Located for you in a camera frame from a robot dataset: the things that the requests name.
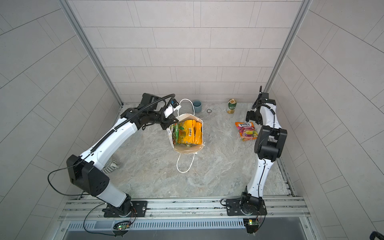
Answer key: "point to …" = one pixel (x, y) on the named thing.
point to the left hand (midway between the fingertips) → (181, 117)
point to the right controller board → (251, 224)
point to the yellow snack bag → (196, 135)
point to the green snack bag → (175, 133)
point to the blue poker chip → (209, 110)
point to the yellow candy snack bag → (186, 132)
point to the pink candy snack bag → (247, 130)
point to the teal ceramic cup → (197, 105)
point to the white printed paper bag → (186, 149)
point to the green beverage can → (232, 104)
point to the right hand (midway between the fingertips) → (254, 119)
